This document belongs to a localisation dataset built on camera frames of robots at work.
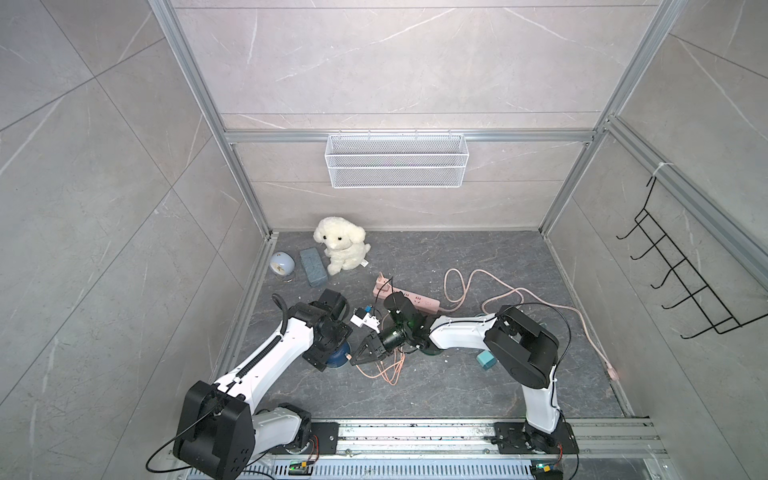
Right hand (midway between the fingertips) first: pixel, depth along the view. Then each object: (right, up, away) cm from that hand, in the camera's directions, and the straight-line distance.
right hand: (356, 365), depth 75 cm
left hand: (-5, +4, +8) cm, 10 cm away
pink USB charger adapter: (+8, +17, +24) cm, 30 cm away
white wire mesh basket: (+11, +61, +25) cm, 67 cm away
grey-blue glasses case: (-18, +24, +29) cm, 42 cm away
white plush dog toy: (-6, +31, +23) cm, 39 cm away
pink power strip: (+19, +12, +20) cm, 30 cm away
